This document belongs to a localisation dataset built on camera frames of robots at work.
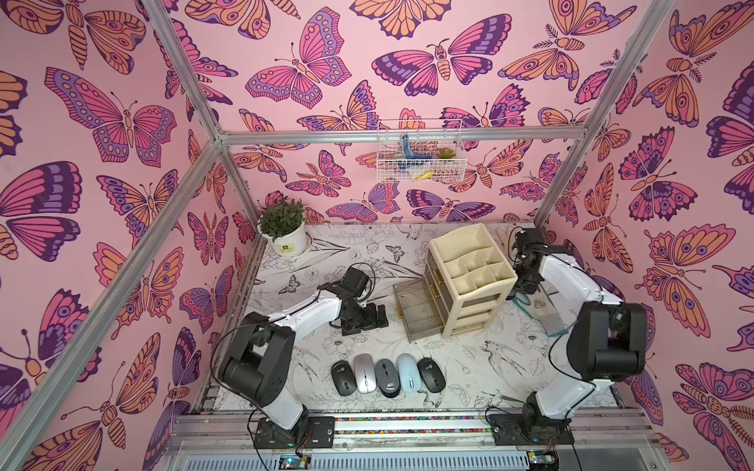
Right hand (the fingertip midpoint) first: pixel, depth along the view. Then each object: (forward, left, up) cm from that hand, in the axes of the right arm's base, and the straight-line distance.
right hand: (506, 283), depth 92 cm
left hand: (-12, +39, -5) cm, 42 cm away
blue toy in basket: (+33, +32, +25) cm, 52 cm away
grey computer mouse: (-28, +37, -6) cm, 46 cm away
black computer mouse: (-28, +49, -7) cm, 57 cm away
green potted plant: (+19, +73, +10) cm, 76 cm away
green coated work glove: (-5, -12, -8) cm, 15 cm away
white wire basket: (+34, +27, +25) cm, 50 cm away
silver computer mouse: (-26, +43, -7) cm, 51 cm away
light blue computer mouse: (-27, +31, -5) cm, 41 cm away
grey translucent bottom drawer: (-3, +25, -8) cm, 27 cm away
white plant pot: (+15, +71, 0) cm, 73 cm away
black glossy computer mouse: (-26, +25, -7) cm, 37 cm away
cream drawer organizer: (-8, +16, +17) cm, 25 cm away
